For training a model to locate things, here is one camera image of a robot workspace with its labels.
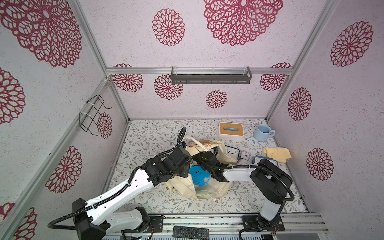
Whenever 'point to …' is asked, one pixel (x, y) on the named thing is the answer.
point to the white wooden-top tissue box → (231, 131)
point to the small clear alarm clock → (245, 155)
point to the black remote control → (190, 232)
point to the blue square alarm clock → (256, 160)
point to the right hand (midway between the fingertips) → (192, 153)
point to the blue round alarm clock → (199, 176)
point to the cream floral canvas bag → (216, 189)
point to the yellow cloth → (278, 154)
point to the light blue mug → (263, 132)
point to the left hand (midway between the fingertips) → (185, 167)
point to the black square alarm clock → (233, 152)
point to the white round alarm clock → (243, 162)
